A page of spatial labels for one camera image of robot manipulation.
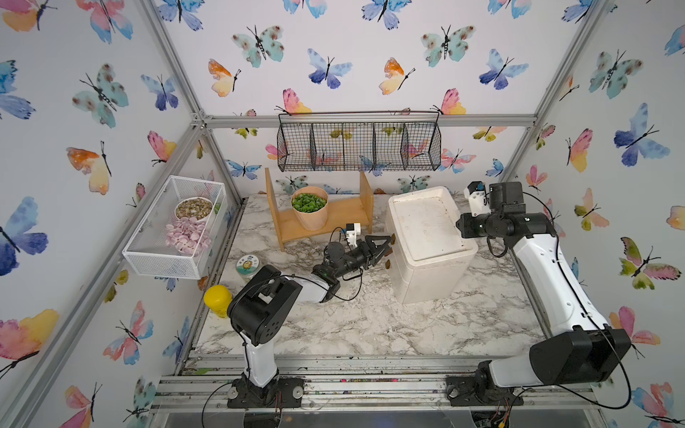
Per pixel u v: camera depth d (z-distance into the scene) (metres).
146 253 0.58
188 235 0.63
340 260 0.69
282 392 0.73
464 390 0.74
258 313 0.50
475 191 0.69
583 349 0.40
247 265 0.91
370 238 0.77
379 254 0.81
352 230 0.82
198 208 0.71
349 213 1.05
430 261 0.72
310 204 0.92
